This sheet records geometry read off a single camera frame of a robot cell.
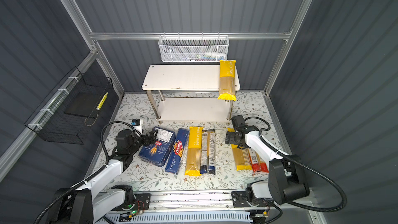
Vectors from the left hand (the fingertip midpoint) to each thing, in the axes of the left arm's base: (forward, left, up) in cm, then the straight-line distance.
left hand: (149, 130), depth 87 cm
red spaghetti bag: (-20, -59, -8) cm, 63 cm away
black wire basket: (+6, +34, +18) cm, 38 cm away
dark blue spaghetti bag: (-15, -32, -9) cm, 37 cm away
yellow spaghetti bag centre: (-19, -24, -10) cm, 32 cm away
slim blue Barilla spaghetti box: (-11, -15, -8) cm, 20 cm away
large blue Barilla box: (-12, -5, -5) cm, 14 cm away
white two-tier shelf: (+17, -23, +23) cm, 37 cm away
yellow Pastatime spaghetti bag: (-14, -51, -9) cm, 54 cm away
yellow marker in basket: (+8, +21, +16) cm, 28 cm away
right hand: (-7, -50, -6) cm, 51 cm away
